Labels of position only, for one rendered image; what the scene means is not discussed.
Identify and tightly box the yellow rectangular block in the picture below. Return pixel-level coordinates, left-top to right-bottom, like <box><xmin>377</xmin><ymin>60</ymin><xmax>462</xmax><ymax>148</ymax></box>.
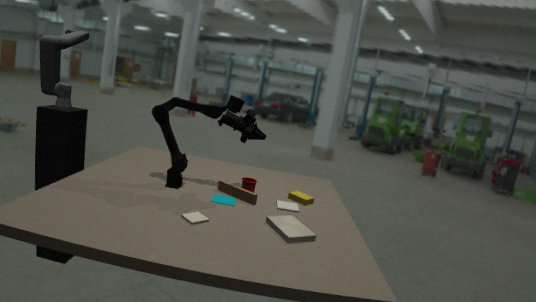
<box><xmin>288</xmin><ymin>191</ymin><xmax>315</xmax><ymax>206</ymax></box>

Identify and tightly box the white square pad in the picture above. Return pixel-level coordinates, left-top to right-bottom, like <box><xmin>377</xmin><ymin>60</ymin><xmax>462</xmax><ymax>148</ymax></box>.
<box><xmin>277</xmin><ymin>201</ymin><xmax>300</xmax><ymax>212</ymax></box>

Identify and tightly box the dark red cup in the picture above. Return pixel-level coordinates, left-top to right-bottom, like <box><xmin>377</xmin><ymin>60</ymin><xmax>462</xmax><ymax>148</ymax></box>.
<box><xmin>241</xmin><ymin>177</ymin><xmax>257</xmax><ymax>193</ymax></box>

